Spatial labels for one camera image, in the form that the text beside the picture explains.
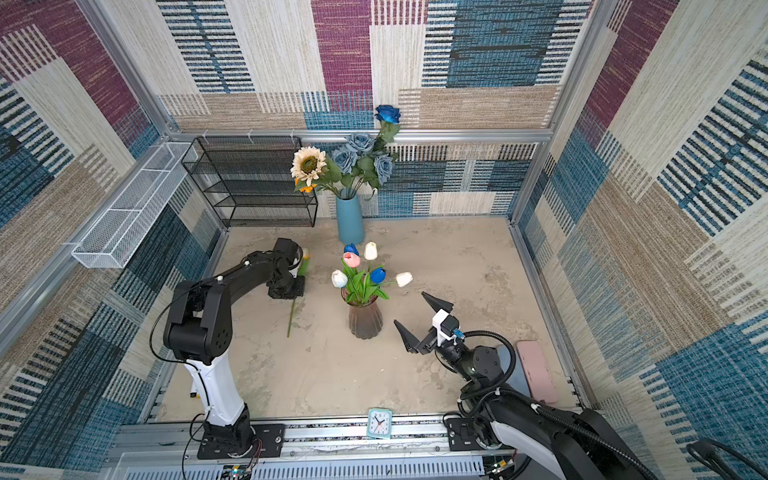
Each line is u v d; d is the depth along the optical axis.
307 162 0.78
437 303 0.69
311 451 0.73
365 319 0.93
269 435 0.75
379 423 0.74
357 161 0.87
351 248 0.76
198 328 0.52
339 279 0.70
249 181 1.08
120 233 0.73
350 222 1.05
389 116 0.87
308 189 0.78
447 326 0.59
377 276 0.68
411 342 0.65
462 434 0.73
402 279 0.75
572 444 0.42
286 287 0.84
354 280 0.75
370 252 0.74
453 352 0.66
